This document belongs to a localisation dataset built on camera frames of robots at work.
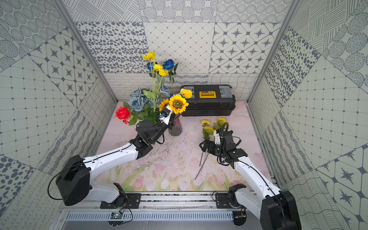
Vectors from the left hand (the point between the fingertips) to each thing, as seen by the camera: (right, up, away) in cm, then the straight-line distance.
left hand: (179, 110), depth 69 cm
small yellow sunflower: (-10, +4, +11) cm, 15 cm away
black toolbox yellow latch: (+20, +8, +30) cm, 36 cm away
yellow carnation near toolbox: (+4, +10, +8) cm, 13 cm away
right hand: (+15, -22, +14) cm, 30 cm away
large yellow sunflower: (+17, -15, +29) cm, 36 cm away
